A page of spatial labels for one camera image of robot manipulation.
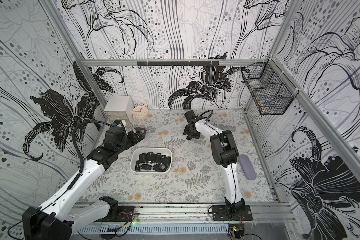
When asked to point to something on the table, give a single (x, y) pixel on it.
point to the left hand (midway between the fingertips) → (143, 136)
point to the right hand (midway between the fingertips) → (191, 132)
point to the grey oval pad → (247, 167)
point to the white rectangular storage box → (134, 156)
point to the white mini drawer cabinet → (119, 108)
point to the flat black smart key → (161, 167)
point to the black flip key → (150, 156)
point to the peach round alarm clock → (139, 112)
